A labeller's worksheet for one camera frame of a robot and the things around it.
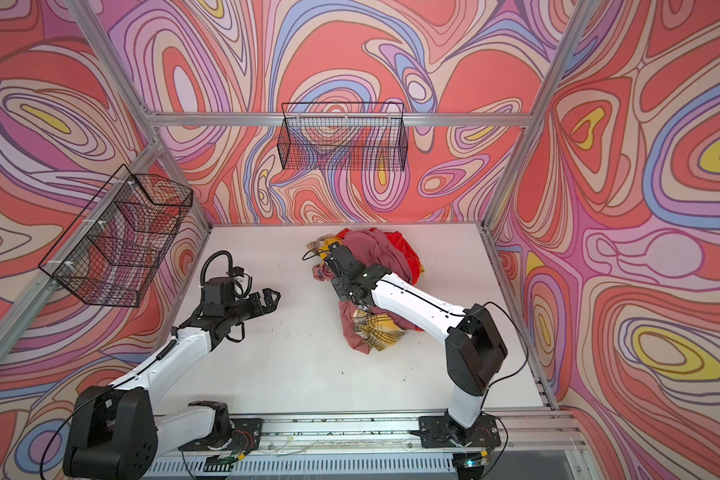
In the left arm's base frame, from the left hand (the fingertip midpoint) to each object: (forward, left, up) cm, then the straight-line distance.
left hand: (271, 295), depth 88 cm
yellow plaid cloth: (-9, -30, -3) cm, 31 cm away
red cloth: (+16, -40, +3) cm, 43 cm away
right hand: (+2, -25, +4) cm, 25 cm away
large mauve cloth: (+12, -31, +6) cm, 33 cm away
